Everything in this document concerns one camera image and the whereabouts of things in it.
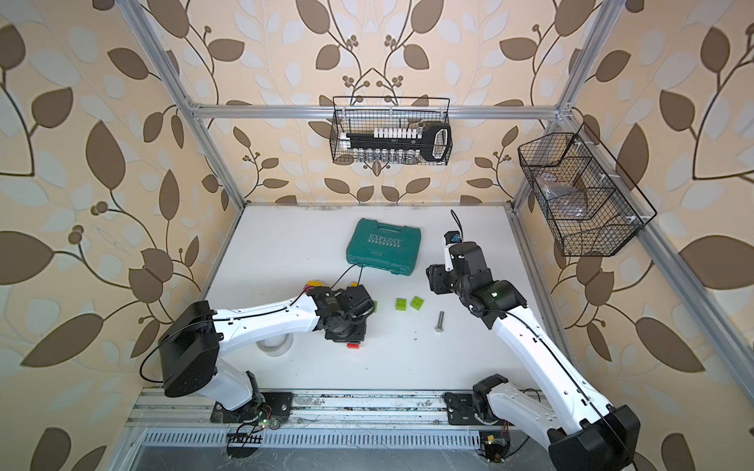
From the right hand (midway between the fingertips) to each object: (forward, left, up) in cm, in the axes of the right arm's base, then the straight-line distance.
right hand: (439, 270), depth 78 cm
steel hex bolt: (-8, -1, -20) cm, 22 cm away
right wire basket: (+10, -37, +14) cm, 41 cm away
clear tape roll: (-14, +46, -18) cm, 51 cm away
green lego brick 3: (+1, +5, -20) cm, 21 cm away
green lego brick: (-11, +17, +2) cm, 20 cm away
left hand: (-12, +22, -14) cm, 29 cm away
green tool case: (+19, +14, -15) cm, 28 cm away
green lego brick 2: (0, +10, -20) cm, 22 cm away
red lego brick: (-14, +24, -15) cm, 32 cm away
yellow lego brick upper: (+9, +39, -20) cm, 45 cm away
